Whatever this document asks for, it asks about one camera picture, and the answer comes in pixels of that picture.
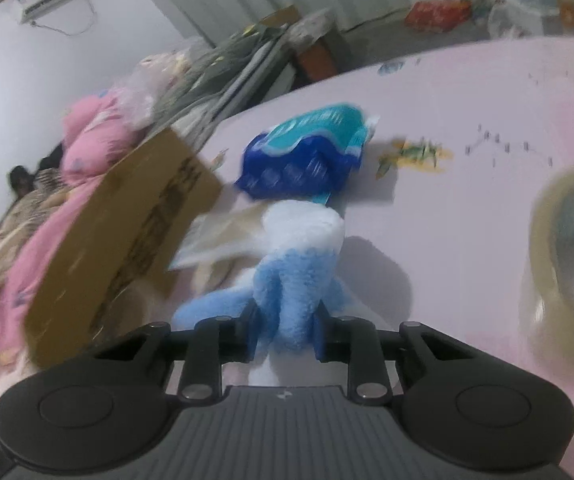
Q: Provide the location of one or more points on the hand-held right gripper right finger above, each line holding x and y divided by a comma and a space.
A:
324, 337

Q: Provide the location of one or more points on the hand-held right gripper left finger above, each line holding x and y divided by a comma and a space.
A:
249, 332

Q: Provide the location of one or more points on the blue white fluffy sock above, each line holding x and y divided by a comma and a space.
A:
297, 280

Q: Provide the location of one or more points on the brown cardboard box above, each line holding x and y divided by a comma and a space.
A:
117, 240

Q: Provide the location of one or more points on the blue teal tissue packet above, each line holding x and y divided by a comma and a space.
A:
297, 160

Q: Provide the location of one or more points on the clear plastic packet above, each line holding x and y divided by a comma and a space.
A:
217, 240

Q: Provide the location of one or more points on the clear packing tape roll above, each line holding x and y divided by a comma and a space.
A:
552, 240

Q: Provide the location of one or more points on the brown checkered cloth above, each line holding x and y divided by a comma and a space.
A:
32, 205

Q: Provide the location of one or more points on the pink quilt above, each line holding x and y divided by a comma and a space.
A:
87, 130

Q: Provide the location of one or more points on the pink printed tablecloth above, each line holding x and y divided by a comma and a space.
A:
467, 110

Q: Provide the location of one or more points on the grey floral blanket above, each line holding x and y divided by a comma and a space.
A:
227, 65

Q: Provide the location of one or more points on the clear plastic bag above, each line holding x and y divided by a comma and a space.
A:
157, 80

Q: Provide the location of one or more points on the red bag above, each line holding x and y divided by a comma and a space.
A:
437, 12

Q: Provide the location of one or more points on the white plastic bag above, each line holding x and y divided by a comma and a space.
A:
507, 20

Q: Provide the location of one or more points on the wooden bed frame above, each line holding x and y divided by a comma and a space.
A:
317, 55

